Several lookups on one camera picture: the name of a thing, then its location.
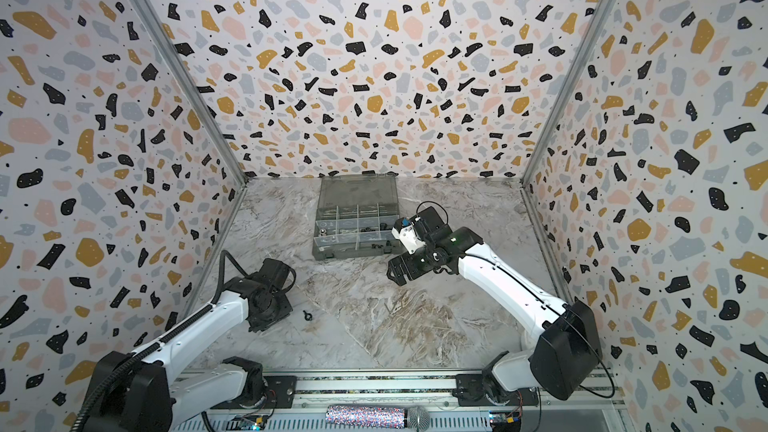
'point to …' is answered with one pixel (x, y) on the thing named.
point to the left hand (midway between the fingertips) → (282, 310)
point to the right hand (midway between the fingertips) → (397, 262)
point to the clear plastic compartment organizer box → (356, 215)
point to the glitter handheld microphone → (378, 417)
